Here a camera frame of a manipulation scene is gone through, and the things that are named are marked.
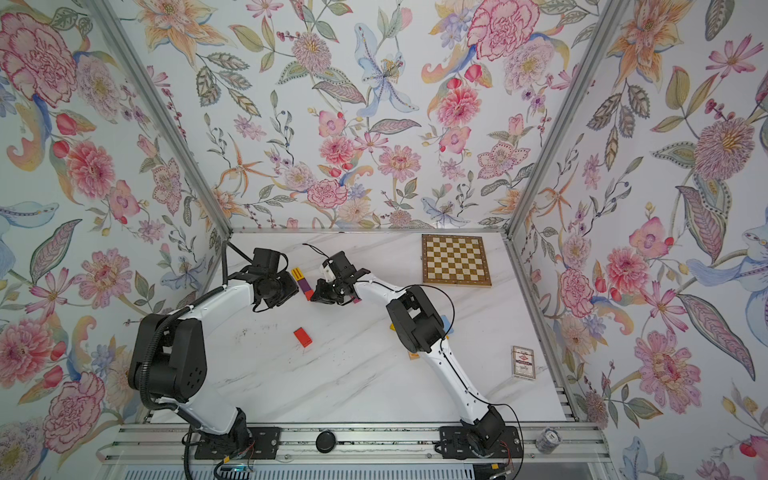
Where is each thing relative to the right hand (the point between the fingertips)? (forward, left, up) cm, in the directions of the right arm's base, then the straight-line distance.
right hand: (311, 296), depth 101 cm
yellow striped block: (+8, +7, +1) cm, 11 cm away
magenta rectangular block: (0, -15, -1) cm, 16 cm away
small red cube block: (0, +1, 0) cm, 1 cm away
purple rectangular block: (+5, +3, 0) cm, 6 cm away
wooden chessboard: (+17, -50, -1) cm, 52 cm away
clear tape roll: (-41, -65, +2) cm, 77 cm away
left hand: (-1, +1, +8) cm, 8 cm away
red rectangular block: (-15, 0, -1) cm, 15 cm away
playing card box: (-20, -65, -1) cm, 68 cm away
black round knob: (-42, -12, 0) cm, 44 cm away
